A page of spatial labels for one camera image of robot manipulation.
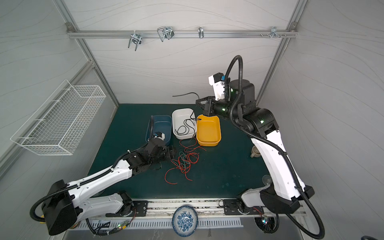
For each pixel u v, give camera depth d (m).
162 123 1.00
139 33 0.78
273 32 0.76
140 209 0.74
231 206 0.73
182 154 0.90
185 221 0.70
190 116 1.10
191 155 0.92
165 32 0.77
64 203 0.39
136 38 0.80
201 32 0.78
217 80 0.48
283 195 0.39
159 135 0.73
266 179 0.82
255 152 0.89
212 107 0.48
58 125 0.68
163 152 0.63
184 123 1.08
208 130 1.02
